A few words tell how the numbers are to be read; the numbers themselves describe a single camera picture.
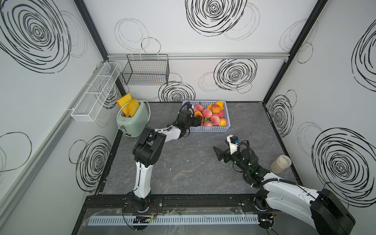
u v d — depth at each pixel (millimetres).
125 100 923
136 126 895
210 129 982
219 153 722
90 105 724
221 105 1071
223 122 1009
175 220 771
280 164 773
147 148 540
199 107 1088
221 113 1061
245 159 618
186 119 777
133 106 894
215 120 974
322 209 412
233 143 681
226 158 719
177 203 754
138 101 958
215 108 1020
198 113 979
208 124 989
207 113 991
